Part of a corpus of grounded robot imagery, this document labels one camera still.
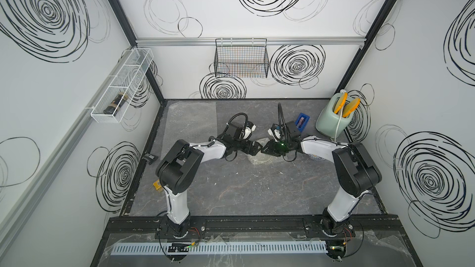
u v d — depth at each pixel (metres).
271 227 0.75
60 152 0.53
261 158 0.88
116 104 0.67
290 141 0.75
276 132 0.87
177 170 0.50
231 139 0.75
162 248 0.69
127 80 0.77
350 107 0.90
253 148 0.84
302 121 1.02
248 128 0.84
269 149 0.86
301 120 1.02
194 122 1.08
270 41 1.72
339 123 0.91
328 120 0.93
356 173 0.48
